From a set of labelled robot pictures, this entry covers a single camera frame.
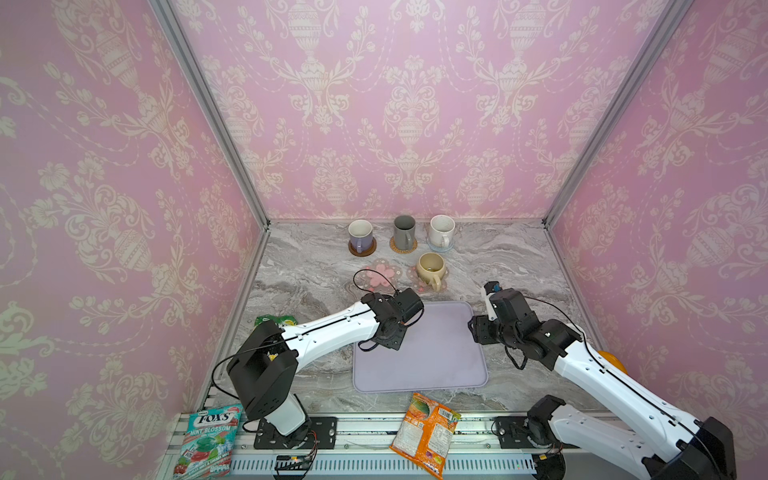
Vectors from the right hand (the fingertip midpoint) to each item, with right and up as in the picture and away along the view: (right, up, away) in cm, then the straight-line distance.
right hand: (478, 322), depth 80 cm
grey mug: (-19, +26, +23) cm, 39 cm away
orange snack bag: (-15, -25, -8) cm, 30 cm away
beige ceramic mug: (-10, +13, +22) cm, 28 cm away
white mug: (-5, +26, +26) cm, 37 cm away
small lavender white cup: (-35, +25, +28) cm, 51 cm away
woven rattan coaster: (-22, +20, +32) cm, 44 cm away
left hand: (-24, -5, +3) cm, 25 cm away
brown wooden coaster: (-33, +18, +31) cm, 49 cm away
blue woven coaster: (-7, +20, +32) cm, 38 cm away
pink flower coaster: (-27, +10, +26) cm, 39 cm away
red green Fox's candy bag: (-68, -27, -9) cm, 73 cm away
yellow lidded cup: (+40, -12, +5) cm, 43 cm away
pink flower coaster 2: (-13, +7, +20) cm, 25 cm away
